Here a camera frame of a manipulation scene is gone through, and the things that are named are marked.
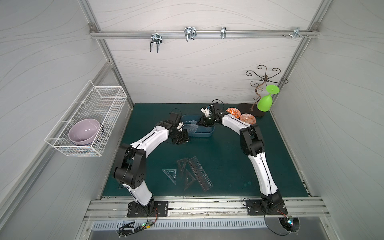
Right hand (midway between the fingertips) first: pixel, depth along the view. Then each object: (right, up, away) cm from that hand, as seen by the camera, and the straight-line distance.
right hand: (196, 122), depth 104 cm
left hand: (-4, -10, -16) cm, 19 cm away
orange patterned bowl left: (+29, +8, +8) cm, 31 cm away
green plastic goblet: (+43, +12, -12) cm, 46 cm away
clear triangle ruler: (-14, -30, -18) cm, 38 cm away
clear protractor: (-2, -4, +1) cm, 4 cm away
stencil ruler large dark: (+2, -29, -18) cm, 35 cm away
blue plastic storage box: (+4, -6, +1) cm, 8 cm away
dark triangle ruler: (-9, -25, -15) cm, 31 cm away
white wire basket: (-50, +11, -25) cm, 57 cm away
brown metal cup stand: (+43, +10, +11) cm, 46 cm away
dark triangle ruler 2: (-4, -32, -20) cm, 38 cm away
